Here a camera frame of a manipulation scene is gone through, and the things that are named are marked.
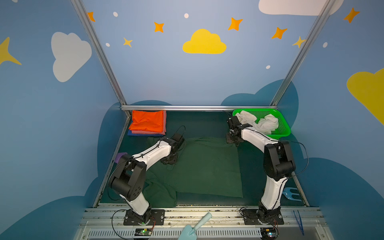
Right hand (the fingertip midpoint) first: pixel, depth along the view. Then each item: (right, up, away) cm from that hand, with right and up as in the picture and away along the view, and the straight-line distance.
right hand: (233, 137), depth 99 cm
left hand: (-41, -14, -9) cm, 44 cm away
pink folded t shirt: (-48, +4, +8) cm, 49 cm away
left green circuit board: (-51, -44, -27) cm, 73 cm away
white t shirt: (+29, +9, +12) cm, 33 cm away
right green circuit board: (+10, -45, -27) cm, 54 cm away
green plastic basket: (+38, +6, +6) cm, 39 cm away
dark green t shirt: (-20, -18, -6) cm, 28 cm away
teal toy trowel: (-29, -43, -30) cm, 60 cm away
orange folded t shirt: (-61, +12, +9) cm, 62 cm away
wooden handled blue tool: (+26, -30, -18) cm, 43 cm away
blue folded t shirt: (-72, +2, +6) cm, 72 cm away
